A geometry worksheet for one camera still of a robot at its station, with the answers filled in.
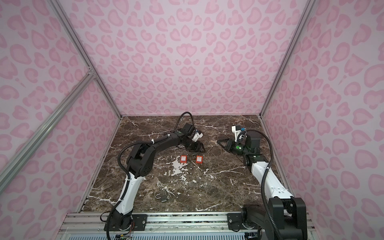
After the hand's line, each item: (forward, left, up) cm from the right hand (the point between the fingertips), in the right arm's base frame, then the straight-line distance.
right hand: (219, 141), depth 77 cm
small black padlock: (-21, +30, -22) cm, 43 cm away
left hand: (+6, +7, -18) cm, 20 cm away
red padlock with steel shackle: (0, +20, -21) cm, 29 cm away
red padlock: (+1, +10, -22) cm, 24 cm away
